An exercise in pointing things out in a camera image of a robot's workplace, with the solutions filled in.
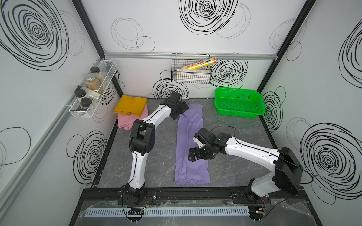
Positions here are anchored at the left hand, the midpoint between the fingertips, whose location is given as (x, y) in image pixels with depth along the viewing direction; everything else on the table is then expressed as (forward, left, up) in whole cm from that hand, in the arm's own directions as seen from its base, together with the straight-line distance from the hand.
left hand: (184, 110), depth 99 cm
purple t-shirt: (-40, -3, -8) cm, 41 cm away
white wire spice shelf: (+19, +54, +19) cm, 60 cm away
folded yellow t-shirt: (+5, +42, -2) cm, 43 cm away
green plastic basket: (+19, -46, -10) cm, 51 cm away
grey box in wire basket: (+8, -5, +23) cm, 25 cm away
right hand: (-35, -6, -1) cm, 35 cm away
